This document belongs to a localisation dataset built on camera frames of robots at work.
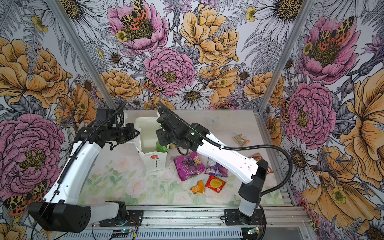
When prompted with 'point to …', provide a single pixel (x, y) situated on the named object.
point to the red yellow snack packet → (215, 184)
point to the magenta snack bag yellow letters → (188, 166)
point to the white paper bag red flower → (144, 133)
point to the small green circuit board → (254, 230)
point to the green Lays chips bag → (161, 148)
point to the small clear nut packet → (241, 140)
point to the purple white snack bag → (215, 168)
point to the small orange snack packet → (199, 188)
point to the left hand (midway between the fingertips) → (139, 137)
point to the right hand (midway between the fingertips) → (164, 137)
